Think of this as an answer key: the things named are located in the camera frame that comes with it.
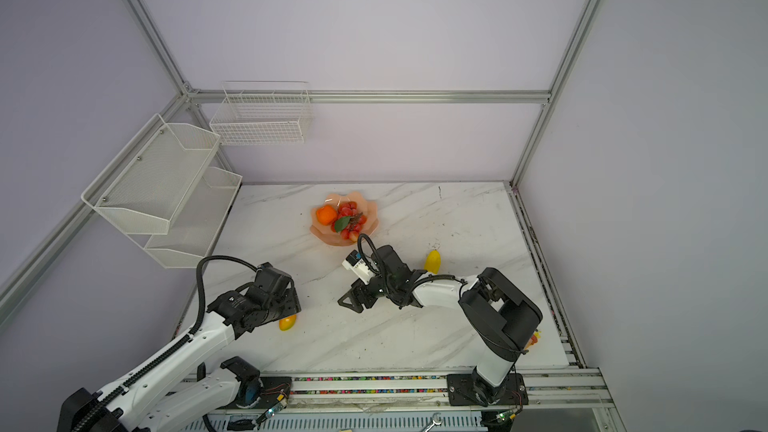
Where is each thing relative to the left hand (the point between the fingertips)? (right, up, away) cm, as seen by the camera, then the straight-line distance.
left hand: (286, 306), depth 81 cm
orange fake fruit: (+6, +25, +21) cm, 33 cm away
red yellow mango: (0, -5, +1) cm, 5 cm away
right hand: (+16, +3, +2) cm, 17 cm away
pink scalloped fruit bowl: (+6, +19, +20) cm, 28 cm away
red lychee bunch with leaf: (+15, +23, +18) cm, 33 cm away
